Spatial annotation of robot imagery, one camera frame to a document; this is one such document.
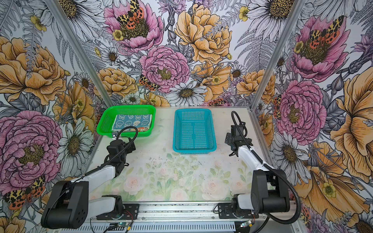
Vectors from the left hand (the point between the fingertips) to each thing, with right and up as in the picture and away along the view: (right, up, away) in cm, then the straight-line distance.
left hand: (123, 145), depth 90 cm
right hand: (+70, +2, 0) cm, 70 cm away
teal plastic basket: (+43, +7, +18) cm, 47 cm away
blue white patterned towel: (+7, +14, +15) cm, 21 cm away
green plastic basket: (-20, +11, +14) cm, 26 cm away
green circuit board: (+8, -35, -19) cm, 41 cm away
